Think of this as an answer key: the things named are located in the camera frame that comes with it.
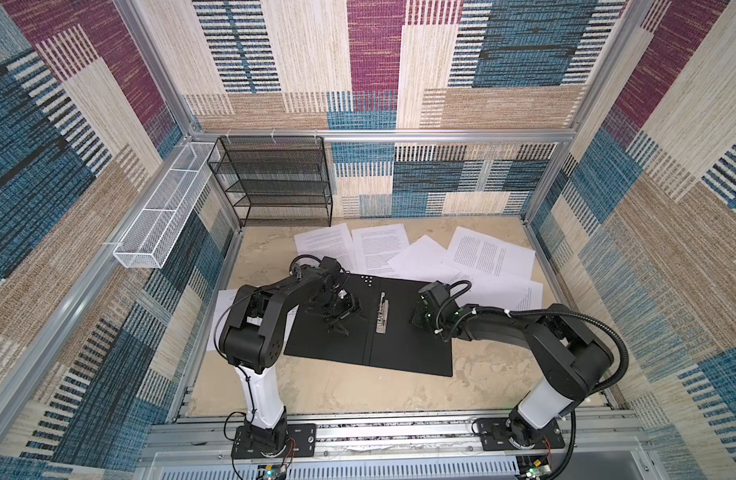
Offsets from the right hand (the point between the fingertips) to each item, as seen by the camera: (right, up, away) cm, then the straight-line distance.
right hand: (413, 320), depth 93 cm
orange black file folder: (-9, -4, -2) cm, 10 cm away
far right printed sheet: (+29, +20, +16) cm, 39 cm away
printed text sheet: (-12, +23, +22) cm, 34 cm away
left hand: (-16, +1, -3) cm, 16 cm away
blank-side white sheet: (+5, +18, +16) cm, 24 cm away
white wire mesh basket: (-64, +24, -23) cm, 73 cm away
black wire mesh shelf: (-48, +48, +15) cm, 69 cm away
